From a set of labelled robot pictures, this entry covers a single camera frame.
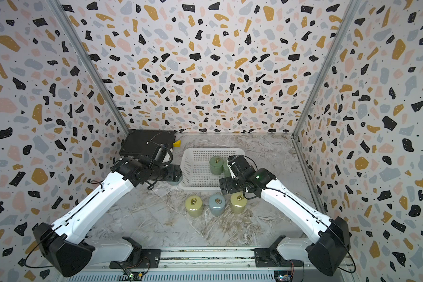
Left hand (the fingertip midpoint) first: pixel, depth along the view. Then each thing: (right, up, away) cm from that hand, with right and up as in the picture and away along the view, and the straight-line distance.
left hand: (176, 171), depth 76 cm
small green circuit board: (-15, -42, -5) cm, 45 cm away
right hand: (+23, -6, +2) cm, 24 cm away
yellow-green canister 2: (+27, -15, +6) cm, 32 cm away
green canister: (+17, +2, +19) cm, 25 cm away
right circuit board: (+45, -42, -5) cm, 61 cm away
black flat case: (-30, +15, +37) cm, 50 cm away
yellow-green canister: (+7, -16, +5) cm, 19 cm away
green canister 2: (+22, -1, +19) cm, 29 cm away
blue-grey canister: (+18, -16, +5) cm, 24 cm away
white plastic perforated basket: (+5, -5, +24) cm, 25 cm away
